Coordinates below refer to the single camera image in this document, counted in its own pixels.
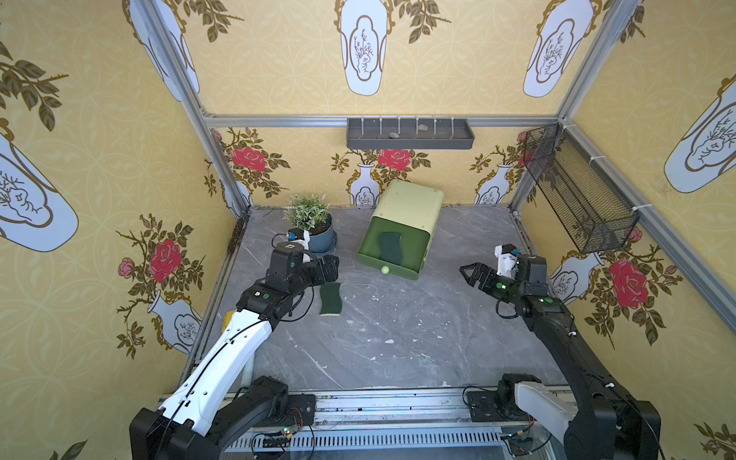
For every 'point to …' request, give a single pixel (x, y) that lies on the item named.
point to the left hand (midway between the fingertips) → (329, 261)
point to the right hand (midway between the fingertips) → (470, 274)
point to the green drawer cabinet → (405, 207)
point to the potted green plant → (310, 213)
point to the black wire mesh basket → (588, 205)
